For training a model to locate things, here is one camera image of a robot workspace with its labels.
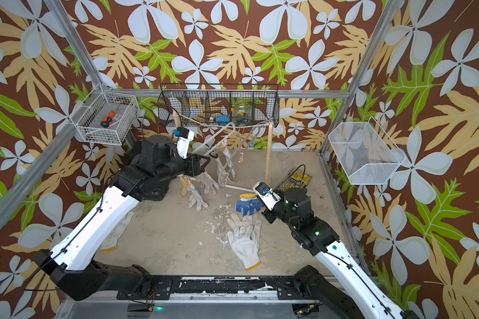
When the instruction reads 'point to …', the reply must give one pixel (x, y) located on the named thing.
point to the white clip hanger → (220, 132)
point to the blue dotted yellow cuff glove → (195, 197)
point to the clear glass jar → (242, 118)
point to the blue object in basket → (223, 119)
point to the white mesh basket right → (367, 154)
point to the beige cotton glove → (207, 182)
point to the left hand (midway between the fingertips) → (206, 156)
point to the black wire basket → (219, 104)
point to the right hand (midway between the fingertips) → (258, 194)
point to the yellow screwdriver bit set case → (295, 179)
